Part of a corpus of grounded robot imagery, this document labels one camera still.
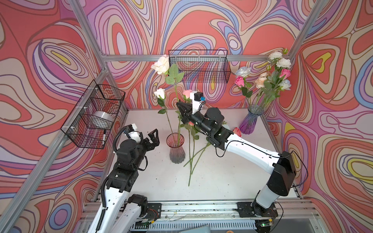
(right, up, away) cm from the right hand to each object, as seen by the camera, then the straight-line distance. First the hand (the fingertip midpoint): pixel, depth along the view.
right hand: (177, 107), depth 67 cm
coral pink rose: (+40, -13, +33) cm, 53 cm away
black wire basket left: (-44, -7, +5) cm, 45 cm away
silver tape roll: (-38, -5, +6) cm, 39 cm away
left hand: (-12, -11, +2) cm, 17 cm away
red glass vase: (-1, -25, +16) cm, 30 cm away
